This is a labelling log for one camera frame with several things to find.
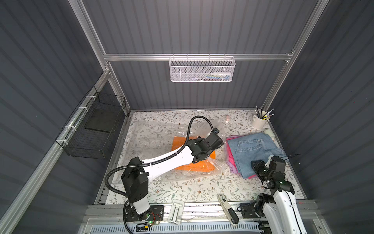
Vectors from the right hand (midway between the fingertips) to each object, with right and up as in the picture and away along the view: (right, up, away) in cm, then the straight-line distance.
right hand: (255, 163), depth 83 cm
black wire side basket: (-88, +19, -10) cm, 91 cm away
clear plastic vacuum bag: (-63, +13, +21) cm, 68 cm away
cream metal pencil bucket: (+12, +25, +18) cm, 34 cm away
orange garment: (-29, 0, -4) cm, 29 cm away
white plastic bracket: (-45, -21, -11) cm, 51 cm away
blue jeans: (-2, +8, +6) cm, 10 cm away
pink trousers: (-12, 0, +6) cm, 13 cm away
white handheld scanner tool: (-18, -20, -14) cm, 30 cm away
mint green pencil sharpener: (+16, +17, +14) cm, 27 cm away
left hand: (-29, +11, -5) cm, 32 cm away
